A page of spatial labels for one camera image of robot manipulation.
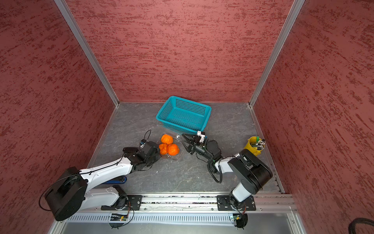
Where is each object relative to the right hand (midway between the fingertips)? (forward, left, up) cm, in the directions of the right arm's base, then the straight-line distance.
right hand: (180, 139), depth 78 cm
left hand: (-4, +14, -15) cm, 21 cm away
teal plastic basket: (+34, +2, -18) cm, 38 cm away
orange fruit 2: (-1, +5, -10) cm, 12 cm away
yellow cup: (0, -40, -10) cm, 42 cm away
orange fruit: (+6, +10, -10) cm, 16 cm away
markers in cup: (-3, -43, -2) cm, 43 cm away
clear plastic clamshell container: (-2, +2, +2) cm, 3 cm away
